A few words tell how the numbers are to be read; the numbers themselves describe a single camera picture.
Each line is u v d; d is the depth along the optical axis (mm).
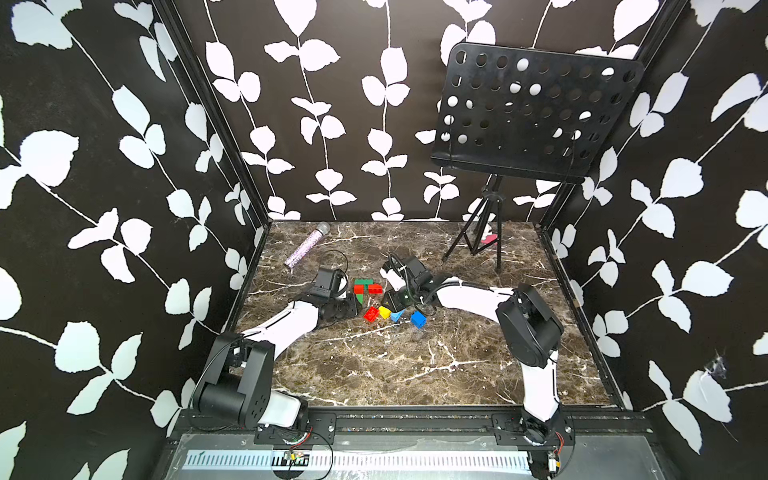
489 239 1108
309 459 703
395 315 924
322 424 780
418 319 929
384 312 906
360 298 954
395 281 843
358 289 1011
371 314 936
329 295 715
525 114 661
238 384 428
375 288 1005
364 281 1011
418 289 731
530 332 511
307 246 1106
